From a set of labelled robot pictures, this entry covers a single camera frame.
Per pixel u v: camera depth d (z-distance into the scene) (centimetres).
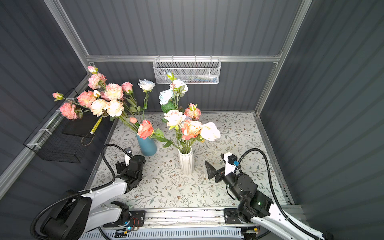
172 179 87
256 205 53
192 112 63
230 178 60
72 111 62
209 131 52
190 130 50
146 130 56
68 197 43
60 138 70
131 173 68
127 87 71
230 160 56
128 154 74
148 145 89
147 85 72
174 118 55
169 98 61
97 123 77
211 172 62
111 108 64
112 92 63
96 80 62
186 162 76
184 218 75
